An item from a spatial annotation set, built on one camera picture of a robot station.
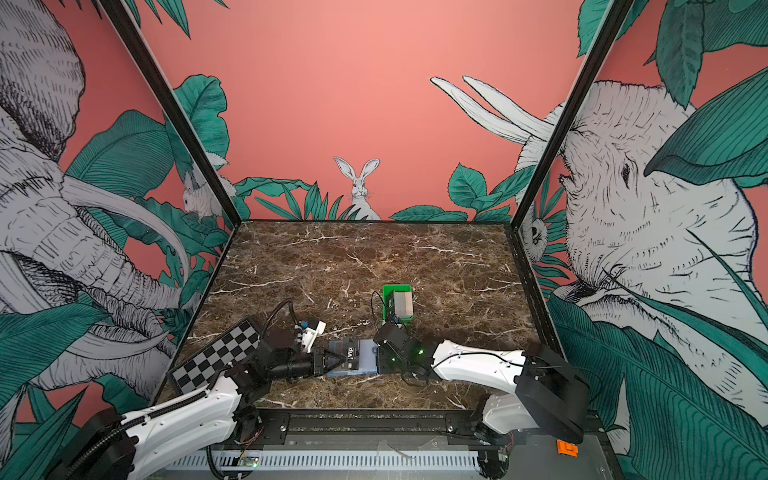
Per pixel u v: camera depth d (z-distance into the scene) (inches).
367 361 33.6
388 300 37.7
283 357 26.0
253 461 27.7
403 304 36.5
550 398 16.6
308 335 30.1
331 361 30.1
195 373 31.5
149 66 30.7
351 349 32.0
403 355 24.4
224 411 22.5
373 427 30.0
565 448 27.6
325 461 27.6
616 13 27.2
